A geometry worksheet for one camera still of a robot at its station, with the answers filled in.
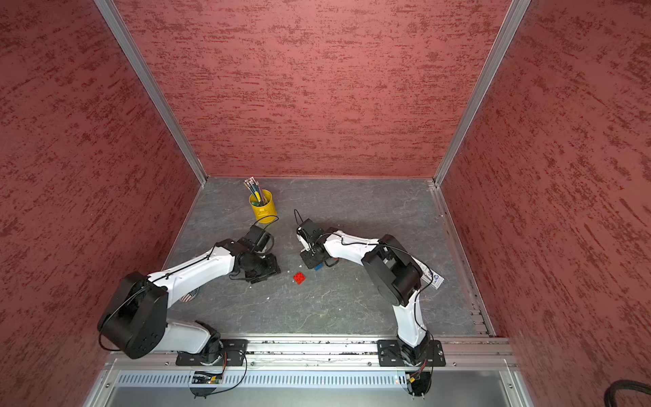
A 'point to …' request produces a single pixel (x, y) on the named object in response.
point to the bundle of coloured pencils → (254, 188)
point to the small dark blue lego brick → (317, 267)
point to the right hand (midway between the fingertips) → (313, 262)
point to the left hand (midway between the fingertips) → (274, 278)
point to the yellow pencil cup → (264, 205)
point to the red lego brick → (299, 277)
